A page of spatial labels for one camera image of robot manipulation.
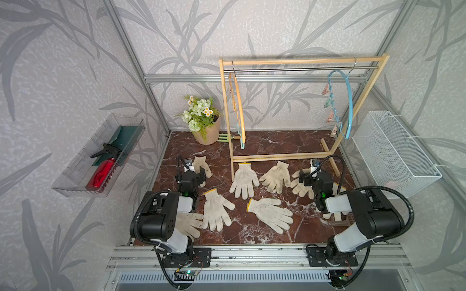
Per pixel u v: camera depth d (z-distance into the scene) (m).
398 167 0.62
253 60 0.61
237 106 1.13
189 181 0.71
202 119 0.93
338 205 0.64
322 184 0.71
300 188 0.94
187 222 0.83
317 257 0.73
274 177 0.98
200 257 0.73
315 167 0.81
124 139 0.70
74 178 0.59
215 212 0.87
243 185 0.96
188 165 0.79
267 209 0.86
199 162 1.05
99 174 0.59
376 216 0.46
